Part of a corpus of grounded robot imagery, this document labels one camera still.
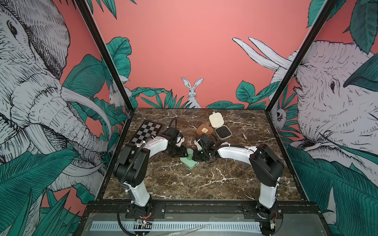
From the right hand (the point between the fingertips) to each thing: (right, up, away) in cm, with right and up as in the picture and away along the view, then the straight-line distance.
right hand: (190, 156), depth 89 cm
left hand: (-3, +2, +3) cm, 5 cm away
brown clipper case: (+9, +17, +16) cm, 25 cm away
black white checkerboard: (-32, +16, +15) cm, 39 cm away
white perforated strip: (-5, -30, -19) cm, 36 cm away
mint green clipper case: (-2, -3, +1) cm, 3 cm away
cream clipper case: (+19, +22, +21) cm, 36 cm away
